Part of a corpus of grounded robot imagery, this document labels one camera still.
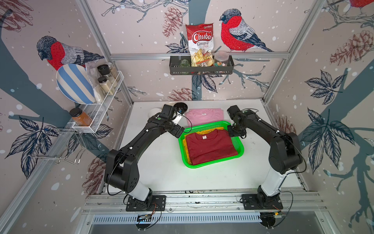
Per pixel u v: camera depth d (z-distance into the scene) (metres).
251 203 0.73
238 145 0.86
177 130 0.78
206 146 0.91
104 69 0.79
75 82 0.68
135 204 0.72
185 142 0.92
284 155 0.48
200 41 0.80
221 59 0.83
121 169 0.44
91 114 0.74
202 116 1.10
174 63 0.93
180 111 0.78
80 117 0.61
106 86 0.76
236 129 0.79
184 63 0.93
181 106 1.09
